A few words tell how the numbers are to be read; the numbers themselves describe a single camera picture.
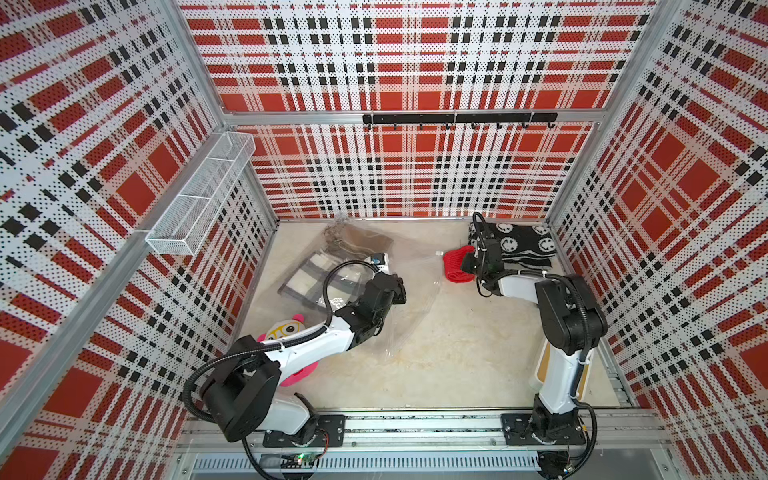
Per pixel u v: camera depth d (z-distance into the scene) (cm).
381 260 73
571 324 52
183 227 91
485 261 80
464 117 89
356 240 108
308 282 95
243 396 42
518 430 73
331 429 74
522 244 108
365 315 65
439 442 73
